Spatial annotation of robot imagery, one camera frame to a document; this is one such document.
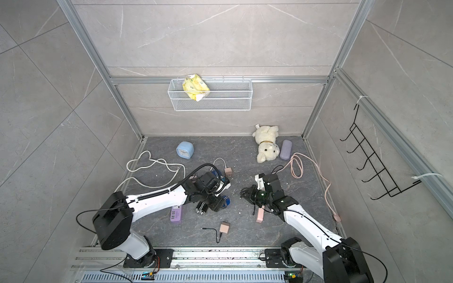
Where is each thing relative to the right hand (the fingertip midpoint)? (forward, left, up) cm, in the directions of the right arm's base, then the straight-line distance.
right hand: (241, 193), depth 81 cm
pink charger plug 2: (-12, +8, -10) cm, 18 cm away
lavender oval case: (+31, -30, -9) cm, 44 cm away
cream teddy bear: (+40, -18, -3) cm, 44 cm away
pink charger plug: (+18, +6, -9) cm, 21 cm away
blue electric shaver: (+17, +14, -9) cm, 24 cm away
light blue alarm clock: (+31, +32, -4) cm, 44 cm away
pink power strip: (-8, -9, -8) cm, 15 cm away
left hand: (-1, +8, -4) cm, 9 cm away
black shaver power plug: (-3, +19, -9) cm, 21 cm away
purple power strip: (-6, +32, -9) cm, 33 cm away
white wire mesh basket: (+53, +7, +19) cm, 57 cm away
